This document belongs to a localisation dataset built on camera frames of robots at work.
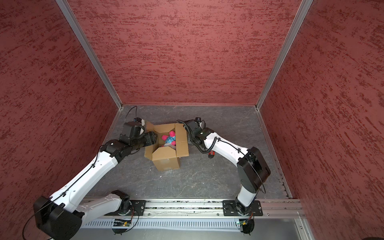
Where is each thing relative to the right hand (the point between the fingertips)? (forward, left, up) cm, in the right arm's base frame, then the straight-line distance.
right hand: (193, 140), depth 87 cm
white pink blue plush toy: (+3, +15, -4) cm, 15 cm away
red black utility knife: (-4, -11, -11) cm, 16 cm away
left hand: (-3, +23, +7) cm, 24 cm away
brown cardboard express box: (-13, +14, +4) cm, 19 cm away
